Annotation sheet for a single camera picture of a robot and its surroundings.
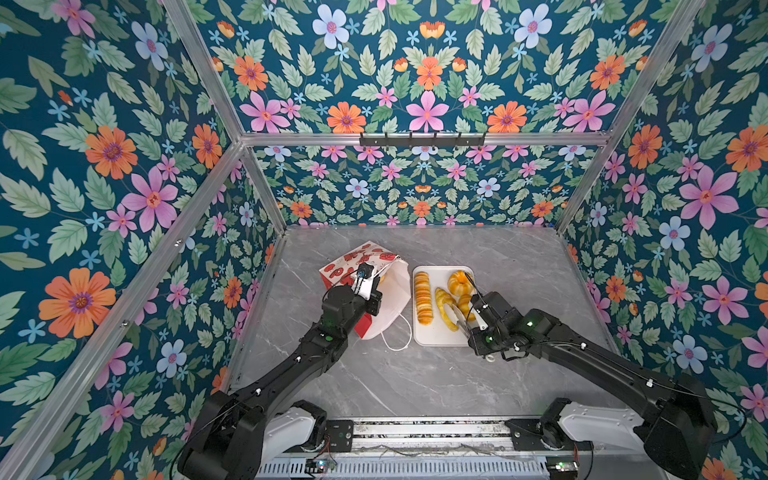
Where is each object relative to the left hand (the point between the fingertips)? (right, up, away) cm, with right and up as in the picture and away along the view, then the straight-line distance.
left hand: (380, 271), depth 79 cm
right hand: (+24, -19, +1) cm, 31 cm away
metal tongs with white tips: (+22, -14, +8) cm, 27 cm away
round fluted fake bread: (+25, -5, +22) cm, 34 cm away
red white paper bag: (+3, -1, +8) cm, 9 cm away
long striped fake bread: (+13, -10, +18) cm, 24 cm away
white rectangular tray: (+17, -20, +12) cm, 29 cm away
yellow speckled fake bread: (+19, -9, +16) cm, 27 cm away
